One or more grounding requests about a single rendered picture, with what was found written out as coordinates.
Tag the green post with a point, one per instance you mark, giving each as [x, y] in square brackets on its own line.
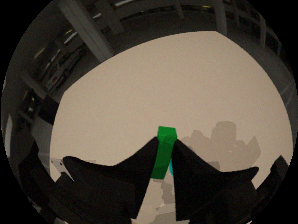
[166, 137]

